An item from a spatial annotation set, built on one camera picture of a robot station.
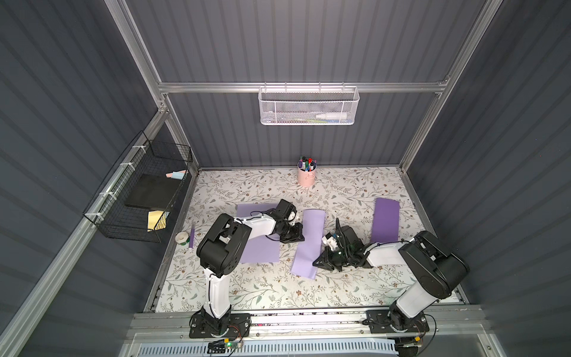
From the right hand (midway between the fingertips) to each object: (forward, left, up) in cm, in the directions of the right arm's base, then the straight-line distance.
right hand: (314, 267), depth 86 cm
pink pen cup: (+42, +2, +10) cm, 43 cm away
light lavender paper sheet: (+7, +20, 0) cm, 22 cm away
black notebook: (+15, +56, +28) cm, 64 cm away
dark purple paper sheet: (+22, -33, -1) cm, 40 cm away
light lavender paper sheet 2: (+14, 0, +2) cm, 15 cm away
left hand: (+11, +2, +1) cm, 11 cm away
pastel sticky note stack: (+26, +52, +25) cm, 63 cm away
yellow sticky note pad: (+1, +46, +34) cm, 57 cm away
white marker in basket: (+52, -8, +33) cm, 63 cm away
